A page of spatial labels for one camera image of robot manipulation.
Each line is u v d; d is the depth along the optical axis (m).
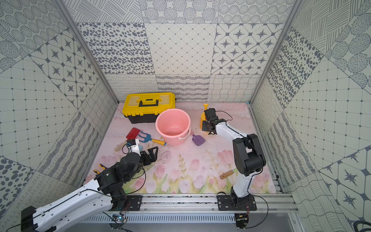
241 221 0.72
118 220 0.70
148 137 0.99
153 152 0.70
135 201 0.74
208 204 0.75
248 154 0.49
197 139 0.99
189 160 0.90
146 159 0.66
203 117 0.96
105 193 0.51
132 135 1.00
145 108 0.94
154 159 0.68
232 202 0.66
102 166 0.86
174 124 0.98
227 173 0.84
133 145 0.66
